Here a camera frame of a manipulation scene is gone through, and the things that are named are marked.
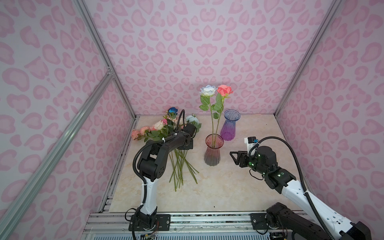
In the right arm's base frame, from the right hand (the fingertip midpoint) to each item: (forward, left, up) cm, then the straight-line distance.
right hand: (234, 152), depth 76 cm
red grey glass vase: (+8, +10, -18) cm, 22 cm away
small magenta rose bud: (+29, +42, -9) cm, 52 cm away
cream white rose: (+23, +45, -7) cm, 51 cm away
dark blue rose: (+36, +38, -7) cm, 52 cm away
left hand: (+16, +26, -17) cm, 36 cm away
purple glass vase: (+28, -2, -16) cm, 33 cm away
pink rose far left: (+22, +63, -14) cm, 68 cm away
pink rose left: (+25, +58, -14) cm, 64 cm away
